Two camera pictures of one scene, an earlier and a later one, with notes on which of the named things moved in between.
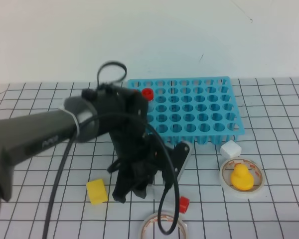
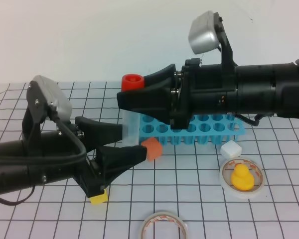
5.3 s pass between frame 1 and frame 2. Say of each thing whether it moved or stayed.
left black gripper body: moved
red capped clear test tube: moved
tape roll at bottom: stayed
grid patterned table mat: stayed
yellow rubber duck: stayed
